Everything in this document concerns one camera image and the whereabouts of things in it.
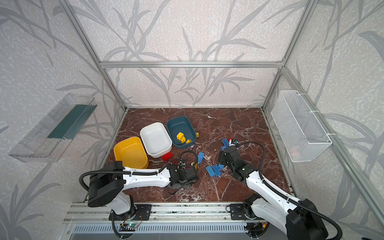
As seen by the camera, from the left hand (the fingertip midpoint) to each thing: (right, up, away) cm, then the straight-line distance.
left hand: (188, 180), depth 84 cm
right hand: (+21, +17, +3) cm, 27 cm away
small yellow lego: (-1, +20, +15) cm, 25 cm away
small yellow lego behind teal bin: (+5, +24, +18) cm, 30 cm away
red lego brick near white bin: (-14, +11, +8) cm, 19 cm away
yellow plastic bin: (-37, +13, +10) cm, 40 cm away
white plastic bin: (-22, +21, +14) cm, 33 cm away
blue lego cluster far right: (+24, +18, +14) cm, 33 cm away
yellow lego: (-6, +23, +13) cm, 27 cm away
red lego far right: (+26, +21, +15) cm, 37 cm away
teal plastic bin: (-7, +31, +27) cm, 41 cm away
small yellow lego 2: (+5, +13, -16) cm, 21 cm away
